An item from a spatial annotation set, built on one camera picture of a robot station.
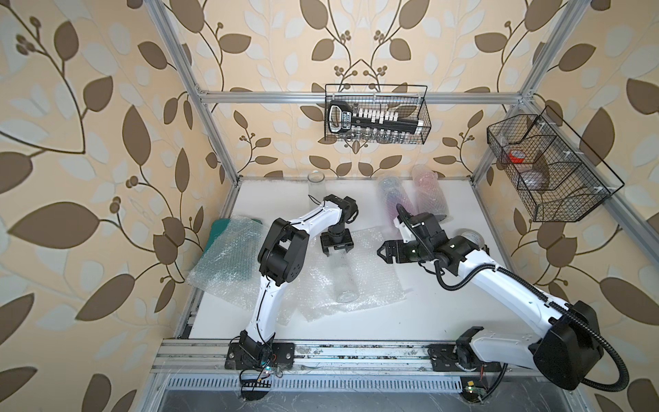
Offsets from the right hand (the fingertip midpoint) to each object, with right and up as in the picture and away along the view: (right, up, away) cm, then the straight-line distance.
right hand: (388, 251), depth 81 cm
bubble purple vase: (+7, +19, +21) cm, 29 cm away
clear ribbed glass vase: (-24, +23, +14) cm, 36 cm away
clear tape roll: (+36, +3, +18) cm, 40 cm away
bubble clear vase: (-14, -11, +5) cm, 18 cm away
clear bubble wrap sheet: (-53, -6, +6) cm, 54 cm away
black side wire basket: (+48, +23, -8) cm, 53 cm away
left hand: (-16, -2, +13) cm, 21 cm away
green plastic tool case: (-63, +5, +16) cm, 65 cm away
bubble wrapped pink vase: (+21, +19, +22) cm, 36 cm away
